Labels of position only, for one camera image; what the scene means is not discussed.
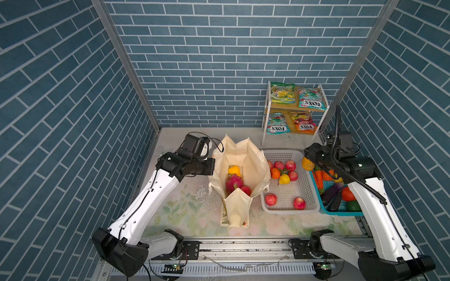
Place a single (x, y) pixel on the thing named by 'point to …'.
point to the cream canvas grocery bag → (235, 208)
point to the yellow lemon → (284, 179)
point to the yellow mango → (234, 169)
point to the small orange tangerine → (275, 173)
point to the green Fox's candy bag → (277, 124)
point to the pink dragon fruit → (234, 182)
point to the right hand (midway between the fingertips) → (305, 149)
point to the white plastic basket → (286, 194)
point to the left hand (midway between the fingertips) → (215, 166)
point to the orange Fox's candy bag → (303, 122)
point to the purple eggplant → (327, 195)
